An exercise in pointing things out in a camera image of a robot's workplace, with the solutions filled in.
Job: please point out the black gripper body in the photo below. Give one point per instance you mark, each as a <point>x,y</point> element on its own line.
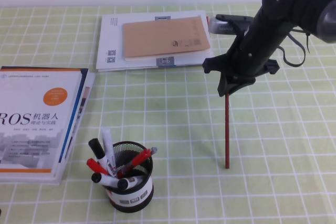
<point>253,47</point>

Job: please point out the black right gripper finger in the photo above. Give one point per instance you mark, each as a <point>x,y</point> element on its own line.
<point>225,85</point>

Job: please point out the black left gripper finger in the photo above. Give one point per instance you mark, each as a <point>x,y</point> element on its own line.
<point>234,84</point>

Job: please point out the dark red pencil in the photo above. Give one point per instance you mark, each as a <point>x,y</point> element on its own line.
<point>227,150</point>

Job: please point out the red gel pen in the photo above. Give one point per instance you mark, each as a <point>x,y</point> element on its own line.
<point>122,172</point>

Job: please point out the black mesh pen holder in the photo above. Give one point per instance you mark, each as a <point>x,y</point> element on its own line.
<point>139,192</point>

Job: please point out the brown kraft notebook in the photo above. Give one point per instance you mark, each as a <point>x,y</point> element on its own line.
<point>161,37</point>

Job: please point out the white book with QR codes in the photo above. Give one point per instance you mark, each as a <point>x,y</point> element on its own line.
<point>110,51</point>

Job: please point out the tall white marker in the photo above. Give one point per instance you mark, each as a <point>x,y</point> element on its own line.
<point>108,146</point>

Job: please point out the black capped marker front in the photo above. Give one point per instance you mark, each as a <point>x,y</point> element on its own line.
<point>129,182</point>

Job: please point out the black capped whiteboard marker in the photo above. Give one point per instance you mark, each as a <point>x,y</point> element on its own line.
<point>101,156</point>

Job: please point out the red capped marker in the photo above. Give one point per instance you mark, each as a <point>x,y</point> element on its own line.
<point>96,167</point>

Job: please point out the black capped marker lower left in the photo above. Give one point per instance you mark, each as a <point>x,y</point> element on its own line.
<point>105,180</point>

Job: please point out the ROS robot textbook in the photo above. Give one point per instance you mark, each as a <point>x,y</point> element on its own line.
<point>34,119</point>

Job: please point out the book under ROS textbook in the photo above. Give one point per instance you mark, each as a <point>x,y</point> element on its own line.
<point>76,119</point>

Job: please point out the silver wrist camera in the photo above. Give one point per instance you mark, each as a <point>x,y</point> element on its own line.
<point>219,27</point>

